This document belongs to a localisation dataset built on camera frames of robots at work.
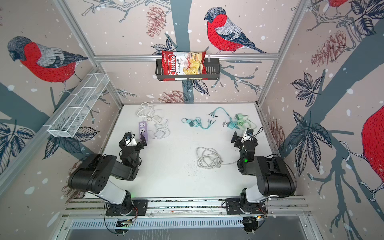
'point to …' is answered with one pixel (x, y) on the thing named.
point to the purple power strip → (142, 128)
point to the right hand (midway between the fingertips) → (242, 134)
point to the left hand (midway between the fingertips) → (132, 134)
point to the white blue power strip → (209, 158)
